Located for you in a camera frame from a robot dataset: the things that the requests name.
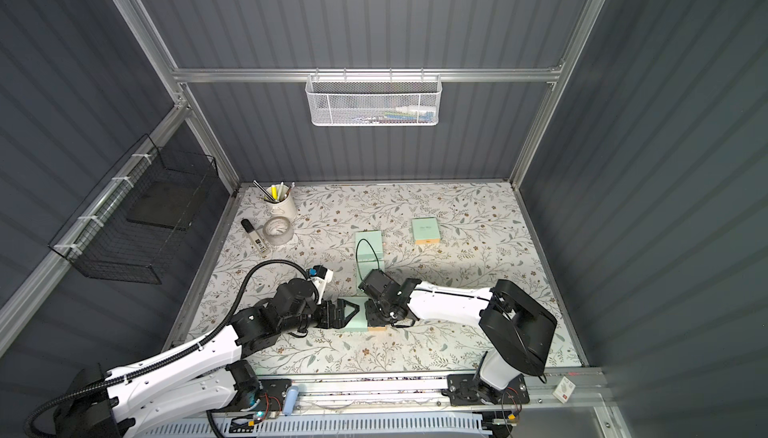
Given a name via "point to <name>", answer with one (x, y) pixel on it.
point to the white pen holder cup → (278, 202)
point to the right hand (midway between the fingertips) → (373, 317)
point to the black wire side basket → (130, 226)
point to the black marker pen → (256, 236)
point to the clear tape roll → (278, 231)
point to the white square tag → (564, 390)
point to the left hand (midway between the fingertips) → (350, 314)
